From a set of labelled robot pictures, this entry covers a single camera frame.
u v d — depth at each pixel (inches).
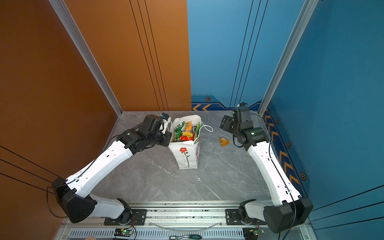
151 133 22.0
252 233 27.5
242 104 25.3
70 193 15.4
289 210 14.4
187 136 30.4
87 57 34.2
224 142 39.1
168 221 28.9
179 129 32.8
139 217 29.1
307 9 27.6
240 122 20.5
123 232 27.9
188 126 32.6
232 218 28.5
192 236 26.6
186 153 30.6
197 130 32.1
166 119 26.7
